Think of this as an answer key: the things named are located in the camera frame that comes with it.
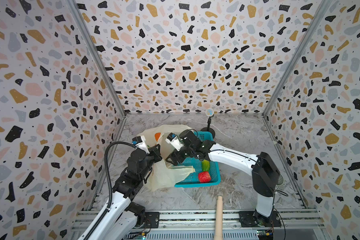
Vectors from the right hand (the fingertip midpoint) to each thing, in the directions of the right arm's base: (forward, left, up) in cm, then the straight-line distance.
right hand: (168, 152), depth 79 cm
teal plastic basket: (-8, -13, -17) cm, 23 cm away
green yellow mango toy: (0, -21, -14) cm, 25 cm away
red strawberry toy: (-9, -19, -11) cm, 24 cm away
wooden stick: (-33, -25, -14) cm, 44 cm away
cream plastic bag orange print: (-12, +1, -1) cm, 12 cm away
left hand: (0, +3, +9) cm, 9 cm away
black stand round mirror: (+23, -23, +7) cm, 33 cm away
